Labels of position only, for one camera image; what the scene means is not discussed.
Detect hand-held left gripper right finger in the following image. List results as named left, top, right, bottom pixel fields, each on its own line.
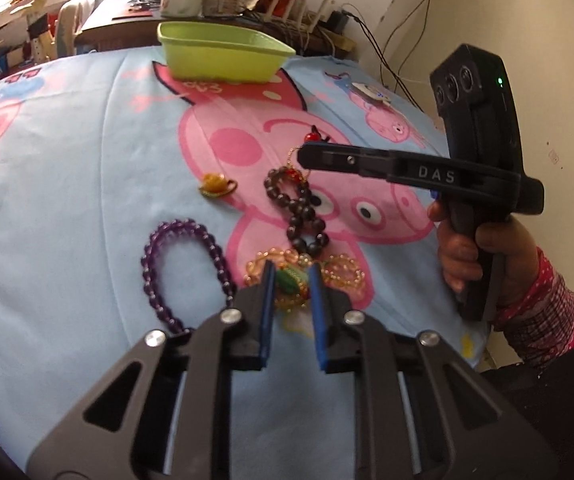
left=308, top=264, right=558, bottom=480

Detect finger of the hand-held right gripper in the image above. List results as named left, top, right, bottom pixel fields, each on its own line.
left=297, top=142, right=393, bottom=181

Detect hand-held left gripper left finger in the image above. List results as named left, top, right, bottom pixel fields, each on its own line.
left=26, top=260, right=276, bottom=480

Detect gold bracelet with green charm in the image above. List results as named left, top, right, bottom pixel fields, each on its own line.
left=244, top=249, right=315, bottom=311

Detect thin gold chain bracelet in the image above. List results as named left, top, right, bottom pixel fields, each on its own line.
left=284, top=146, right=313, bottom=183

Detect small gold bead bracelet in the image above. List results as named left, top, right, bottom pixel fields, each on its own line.
left=321, top=254, right=366, bottom=291

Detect dark brown bead bracelet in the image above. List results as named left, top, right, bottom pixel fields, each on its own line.
left=263, top=167, right=330, bottom=255

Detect purple bead bracelet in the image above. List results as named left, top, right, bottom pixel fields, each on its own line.
left=140, top=218, right=238, bottom=336

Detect green plastic basin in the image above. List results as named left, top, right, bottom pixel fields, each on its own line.
left=157, top=21, right=297, bottom=85

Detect person's right forearm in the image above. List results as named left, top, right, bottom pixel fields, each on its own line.
left=492, top=247, right=574, bottom=376

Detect person's right hand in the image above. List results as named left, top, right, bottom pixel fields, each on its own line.
left=427, top=200, right=540, bottom=311

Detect blue cartoon pig printed blanket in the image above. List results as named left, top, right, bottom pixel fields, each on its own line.
left=0, top=45, right=492, bottom=480

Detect wooden desk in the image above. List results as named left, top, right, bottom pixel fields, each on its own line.
left=74, top=0, right=358, bottom=53

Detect dark cloth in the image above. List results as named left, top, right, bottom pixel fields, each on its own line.
left=477, top=332, right=574, bottom=480

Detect cream plastic chair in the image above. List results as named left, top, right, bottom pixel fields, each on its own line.
left=10, top=0, right=75, bottom=59

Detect thin white cable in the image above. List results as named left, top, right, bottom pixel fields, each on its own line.
left=392, top=72, right=436, bottom=112

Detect black wall cable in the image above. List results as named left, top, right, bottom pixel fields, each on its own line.
left=344, top=0, right=448, bottom=77

